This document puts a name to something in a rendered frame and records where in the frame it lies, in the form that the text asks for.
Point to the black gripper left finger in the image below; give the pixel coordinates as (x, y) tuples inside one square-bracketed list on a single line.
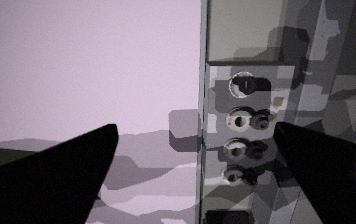
[(60, 184)]

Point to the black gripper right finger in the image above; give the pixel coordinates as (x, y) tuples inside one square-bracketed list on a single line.
[(324, 167)]

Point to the white cylinder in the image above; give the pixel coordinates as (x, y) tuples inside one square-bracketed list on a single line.
[(246, 82)]

